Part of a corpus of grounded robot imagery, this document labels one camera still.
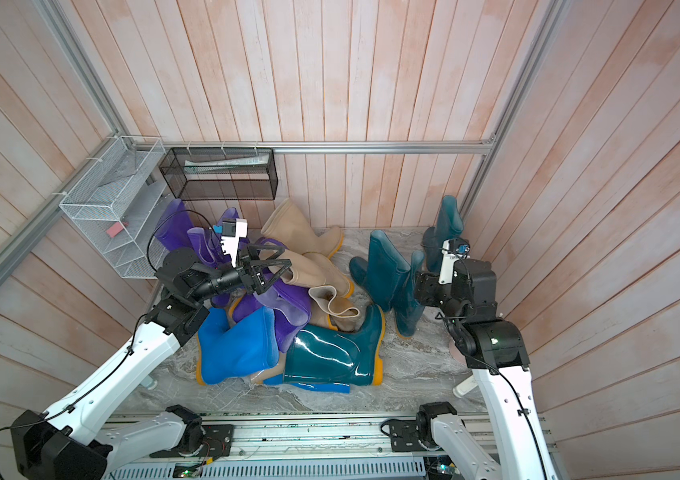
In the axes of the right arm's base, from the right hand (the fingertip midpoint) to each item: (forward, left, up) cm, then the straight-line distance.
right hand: (429, 271), depth 68 cm
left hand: (-3, +32, +7) cm, 33 cm away
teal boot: (+5, +10, -9) cm, 14 cm away
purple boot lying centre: (-8, +34, -16) cm, 39 cm away
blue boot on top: (-12, +44, -17) cm, 48 cm away
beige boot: (+27, +38, -12) cm, 49 cm away
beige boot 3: (-6, +23, -9) cm, 25 cm away
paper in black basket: (+36, +66, +4) cm, 75 cm away
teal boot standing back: (+24, -12, -8) cm, 28 cm away
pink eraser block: (+15, +85, -2) cm, 86 cm away
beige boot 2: (+6, +28, -8) cm, 30 cm away
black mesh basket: (+49, +65, -7) cm, 82 cm away
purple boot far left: (+21, +71, -6) cm, 74 cm away
